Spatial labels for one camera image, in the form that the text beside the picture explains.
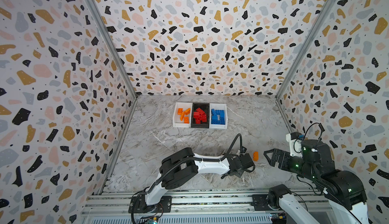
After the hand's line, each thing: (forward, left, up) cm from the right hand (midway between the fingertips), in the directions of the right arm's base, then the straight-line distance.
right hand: (272, 152), depth 62 cm
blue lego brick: (+35, +21, -26) cm, 48 cm away
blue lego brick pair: (+41, +17, -26) cm, 51 cm away
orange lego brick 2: (+37, +45, -25) cm, 64 cm away
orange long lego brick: (+34, +41, -25) cm, 59 cm away
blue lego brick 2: (+40, +22, -27) cm, 53 cm away
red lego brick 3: (+36, +29, -25) cm, 53 cm away
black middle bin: (+45, +28, -24) cm, 59 cm away
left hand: (+3, +7, -25) cm, 26 cm away
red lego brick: (+39, +31, -24) cm, 55 cm away
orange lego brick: (+40, +41, -24) cm, 62 cm away
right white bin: (+46, +19, -24) cm, 55 cm away
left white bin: (+34, +48, -27) cm, 65 cm away
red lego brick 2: (+34, +33, -26) cm, 54 cm away
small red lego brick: (+38, +35, -25) cm, 57 cm away
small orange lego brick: (+42, +47, -26) cm, 68 cm away
